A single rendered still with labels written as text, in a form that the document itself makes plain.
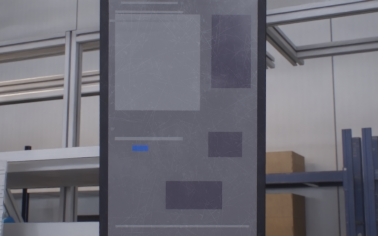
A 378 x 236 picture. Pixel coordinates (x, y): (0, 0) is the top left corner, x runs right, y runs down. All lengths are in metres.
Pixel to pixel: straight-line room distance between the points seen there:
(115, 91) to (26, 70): 5.00
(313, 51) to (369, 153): 1.85
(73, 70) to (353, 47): 1.02
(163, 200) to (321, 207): 3.64
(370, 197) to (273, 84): 1.29
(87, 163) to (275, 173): 2.84
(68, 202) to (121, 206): 1.03
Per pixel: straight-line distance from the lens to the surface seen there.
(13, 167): 1.70
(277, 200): 4.31
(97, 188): 4.78
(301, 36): 4.98
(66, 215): 2.15
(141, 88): 1.11
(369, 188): 4.16
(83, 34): 2.26
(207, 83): 1.12
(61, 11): 6.05
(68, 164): 1.60
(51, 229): 1.61
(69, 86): 2.23
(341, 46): 2.42
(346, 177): 4.18
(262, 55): 1.13
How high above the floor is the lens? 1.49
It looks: 11 degrees up
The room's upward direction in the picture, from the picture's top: straight up
